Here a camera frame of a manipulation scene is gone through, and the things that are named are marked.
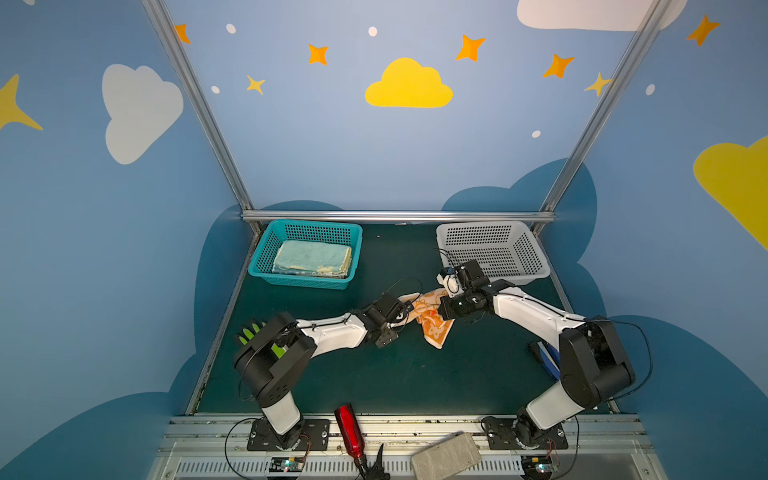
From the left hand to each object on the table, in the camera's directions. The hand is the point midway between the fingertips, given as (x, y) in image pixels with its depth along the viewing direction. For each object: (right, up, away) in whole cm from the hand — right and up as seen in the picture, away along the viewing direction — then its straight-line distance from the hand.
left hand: (384, 318), depth 93 cm
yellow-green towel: (-26, +19, +12) cm, 34 cm away
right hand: (+18, +4, -2) cm, 19 cm away
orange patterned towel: (+13, +3, -4) cm, 14 cm away
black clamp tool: (-2, -30, -25) cm, 39 cm away
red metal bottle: (-9, -21, -19) cm, 30 cm away
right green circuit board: (+37, -32, -21) cm, 53 cm away
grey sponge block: (+15, -28, -24) cm, 40 cm away
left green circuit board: (-23, -30, -22) cm, 44 cm away
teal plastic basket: (-14, +28, +18) cm, 36 cm away
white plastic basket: (+48, +22, +22) cm, 57 cm away
